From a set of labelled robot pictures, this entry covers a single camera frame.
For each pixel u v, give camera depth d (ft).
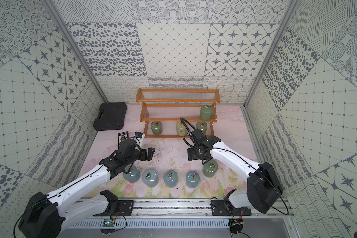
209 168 2.61
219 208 2.41
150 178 2.47
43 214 1.28
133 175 2.56
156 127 3.15
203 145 1.94
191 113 3.66
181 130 3.13
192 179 2.50
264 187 1.35
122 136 3.31
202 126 3.15
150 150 2.54
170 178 2.50
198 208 2.50
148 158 2.48
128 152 2.04
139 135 2.40
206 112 2.89
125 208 2.41
